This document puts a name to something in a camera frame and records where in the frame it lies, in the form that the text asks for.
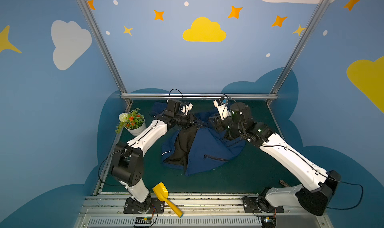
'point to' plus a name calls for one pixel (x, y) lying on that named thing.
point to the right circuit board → (268, 221)
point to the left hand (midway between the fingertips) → (201, 120)
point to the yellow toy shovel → (162, 193)
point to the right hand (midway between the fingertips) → (214, 115)
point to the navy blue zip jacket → (196, 146)
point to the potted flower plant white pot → (134, 122)
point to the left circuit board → (143, 220)
